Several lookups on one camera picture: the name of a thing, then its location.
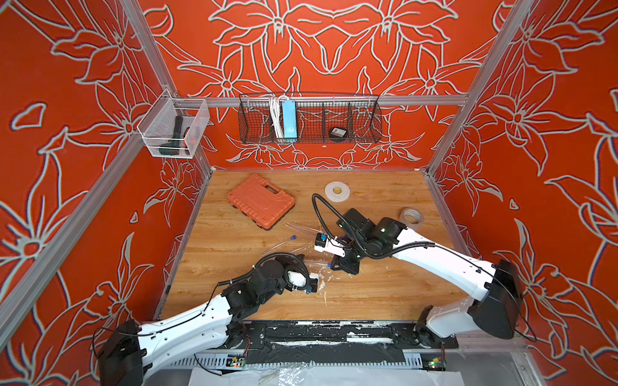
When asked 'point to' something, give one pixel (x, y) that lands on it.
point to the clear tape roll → (412, 218)
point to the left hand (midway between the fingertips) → (300, 252)
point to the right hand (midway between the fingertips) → (329, 265)
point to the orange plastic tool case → (261, 201)
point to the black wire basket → (311, 118)
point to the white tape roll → (337, 191)
